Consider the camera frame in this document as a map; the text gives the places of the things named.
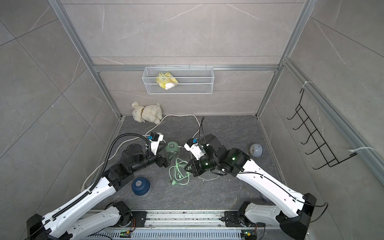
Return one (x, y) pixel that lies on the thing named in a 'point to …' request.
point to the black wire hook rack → (331, 159)
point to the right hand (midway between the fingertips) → (187, 169)
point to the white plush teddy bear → (151, 113)
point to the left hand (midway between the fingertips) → (173, 146)
